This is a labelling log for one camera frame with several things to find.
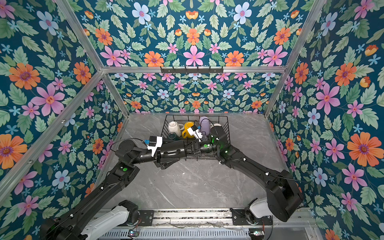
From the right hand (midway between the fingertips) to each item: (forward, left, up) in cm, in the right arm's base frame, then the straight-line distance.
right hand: (180, 152), depth 64 cm
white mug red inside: (+33, -19, -20) cm, 43 cm away
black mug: (-2, +2, +6) cm, 7 cm away
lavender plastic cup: (+32, -11, -18) cm, 38 cm away
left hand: (-2, 0, +4) cm, 5 cm away
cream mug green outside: (+21, +9, -16) cm, 28 cm away
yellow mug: (+27, +2, -21) cm, 34 cm away
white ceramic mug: (+29, +9, -17) cm, 34 cm away
